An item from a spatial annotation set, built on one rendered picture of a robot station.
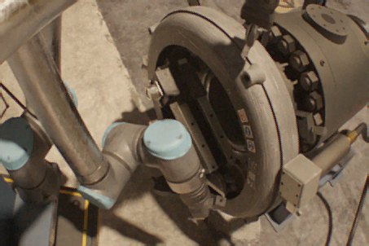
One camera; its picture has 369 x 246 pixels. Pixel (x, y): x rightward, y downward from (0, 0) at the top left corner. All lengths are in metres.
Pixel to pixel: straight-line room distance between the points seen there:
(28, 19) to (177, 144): 0.49
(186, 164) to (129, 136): 0.14
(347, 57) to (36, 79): 1.09
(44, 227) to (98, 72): 1.36
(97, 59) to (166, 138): 1.58
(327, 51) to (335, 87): 0.13
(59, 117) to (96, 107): 1.37
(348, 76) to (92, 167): 0.96
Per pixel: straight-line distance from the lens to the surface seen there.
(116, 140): 0.81
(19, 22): 0.33
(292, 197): 0.90
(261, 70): 0.82
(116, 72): 2.16
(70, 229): 1.28
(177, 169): 0.76
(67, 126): 0.63
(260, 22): 0.71
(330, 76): 1.16
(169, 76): 1.10
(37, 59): 0.56
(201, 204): 0.90
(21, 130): 0.92
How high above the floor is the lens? 1.50
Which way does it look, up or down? 52 degrees down
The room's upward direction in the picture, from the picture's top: 5 degrees clockwise
